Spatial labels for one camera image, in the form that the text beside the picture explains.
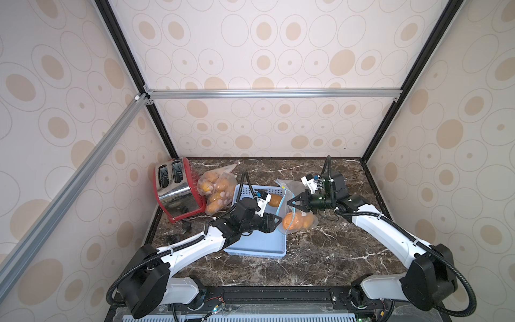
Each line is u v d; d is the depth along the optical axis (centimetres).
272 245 85
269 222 69
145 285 41
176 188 103
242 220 62
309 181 75
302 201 69
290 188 89
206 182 92
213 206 91
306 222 87
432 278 40
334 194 61
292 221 79
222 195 90
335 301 73
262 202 73
